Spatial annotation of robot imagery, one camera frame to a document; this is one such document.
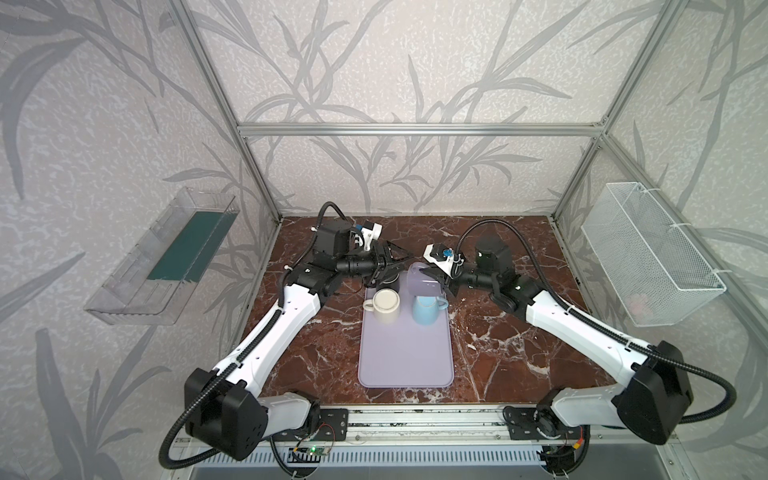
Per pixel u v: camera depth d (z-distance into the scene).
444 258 0.62
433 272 0.64
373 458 0.77
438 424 0.75
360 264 0.63
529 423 0.74
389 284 0.90
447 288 0.66
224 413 0.38
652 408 0.40
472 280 0.64
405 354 0.85
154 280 0.63
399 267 0.72
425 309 0.85
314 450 0.71
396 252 0.66
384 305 0.87
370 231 0.69
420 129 1.01
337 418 0.76
